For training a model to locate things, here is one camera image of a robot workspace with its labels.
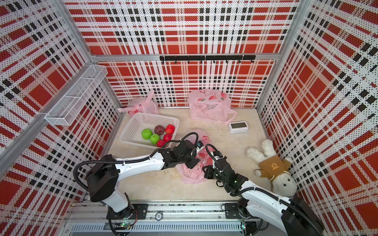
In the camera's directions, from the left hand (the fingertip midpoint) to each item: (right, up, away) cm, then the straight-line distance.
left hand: (196, 155), depth 85 cm
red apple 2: (-20, +9, +14) cm, 26 cm away
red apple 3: (-24, +6, +10) cm, 26 cm away
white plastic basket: (-45, +12, +17) cm, 50 cm away
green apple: (-34, +11, +14) cm, 39 cm away
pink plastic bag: (-43, +32, +23) cm, 58 cm away
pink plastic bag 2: (0, -12, +1) cm, 12 cm away
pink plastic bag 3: (+12, +34, +35) cm, 50 cm away
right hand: (+4, -7, -2) cm, 9 cm away
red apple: (-19, +15, +16) cm, 29 cm away
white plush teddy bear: (+44, -6, -3) cm, 44 cm away
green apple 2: (-28, +9, +11) cm, 31 cm away
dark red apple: (-26, +14, +14) cm, 33 cm away
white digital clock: (+31, +16, +20) cm, 40 cm away
